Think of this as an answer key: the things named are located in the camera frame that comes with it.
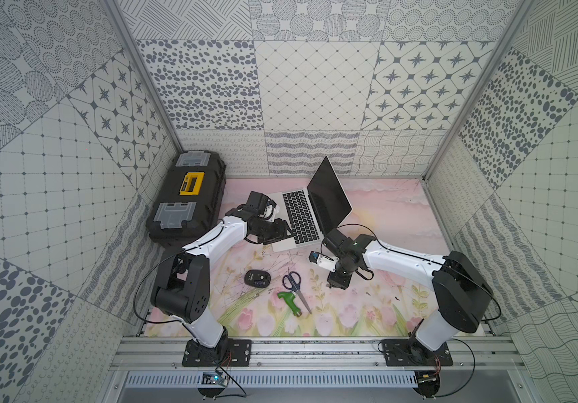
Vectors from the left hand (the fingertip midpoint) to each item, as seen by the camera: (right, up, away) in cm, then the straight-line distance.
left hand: (286, 231), depth 88 cm
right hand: (+19, -16, -2) cm, 25 cm away
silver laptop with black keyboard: (+11, +6, +19) cm, 23 cm away
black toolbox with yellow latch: (-38, +12, +6) cm, 40 cm away
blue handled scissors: (+2, -18, 0) cm, 18 cm away
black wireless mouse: (-10, -16, -2) cm, 19 cm away
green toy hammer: (+1, -22, -4) cm, 23 cm away
